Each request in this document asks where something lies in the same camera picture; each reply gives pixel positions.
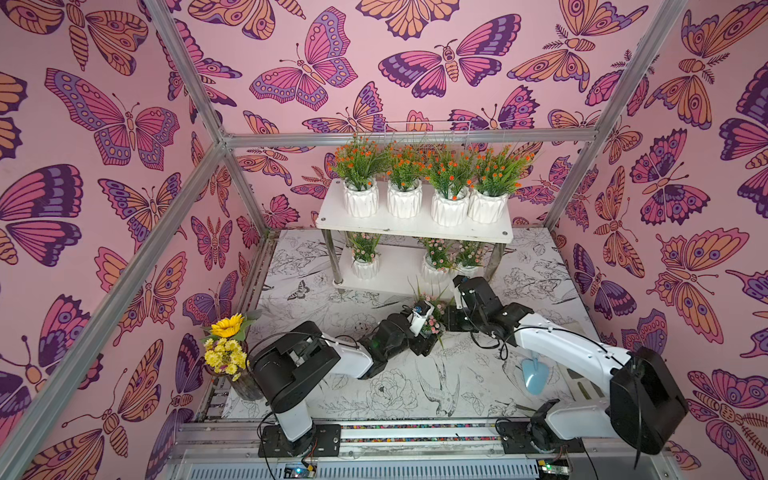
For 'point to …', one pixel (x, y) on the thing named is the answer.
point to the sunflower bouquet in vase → (226, 352)
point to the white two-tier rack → (405, 254)
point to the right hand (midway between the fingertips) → (441, 315)
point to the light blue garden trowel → (536, 374)
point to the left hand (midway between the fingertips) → (434, 323)
